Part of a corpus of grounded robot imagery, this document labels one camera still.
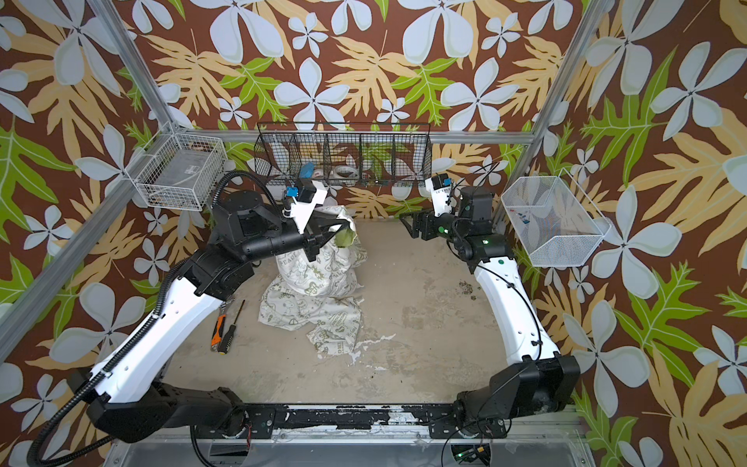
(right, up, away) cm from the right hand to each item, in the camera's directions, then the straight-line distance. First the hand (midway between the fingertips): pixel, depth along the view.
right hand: (411, 212), depth 73 cm
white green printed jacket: (-27, -25, +19) cm, 42 cm away
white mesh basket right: (+44, -2, +10) cm, 45 cm away
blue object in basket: (-32, +16, +20) cm, 41 cm away
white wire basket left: (-69, +15, +13) cm, 71 cm away
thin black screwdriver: (-54, -37, +12) cm, 67 cm away
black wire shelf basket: (-20, +23, +25) cm, 39 cm away
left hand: (-15, -3, -17) cm, 23 cm away
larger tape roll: (-19, +17, +25) cm, 36 cm away
